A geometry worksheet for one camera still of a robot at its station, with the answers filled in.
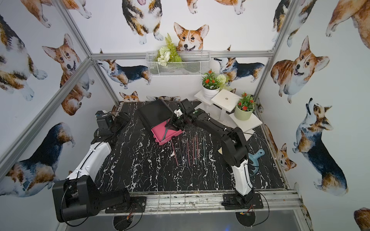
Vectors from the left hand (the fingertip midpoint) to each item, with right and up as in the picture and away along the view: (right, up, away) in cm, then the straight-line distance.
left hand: (123, 113), depth 84 cm
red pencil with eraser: (+43, -22, +11) cm, 50 cm away
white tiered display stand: (+60, +6, +6) cm, 61 cm away
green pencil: (+48, -23, +10) cm, 54 cm away
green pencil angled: (+24, -12, +2) cm, 27 cm away
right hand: (+23, -7, -2) cm, 24 cm away
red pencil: (+37, -24, +8) cm, 45 cm away
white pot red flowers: (+53, +19, +6) cm, 56 cm away
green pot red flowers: (+69, +1, -2) cm, 69 cm away
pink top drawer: (+22, -12, +3) cm, 25 cm away
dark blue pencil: (+41, -23, +11) cm, 48 cm away
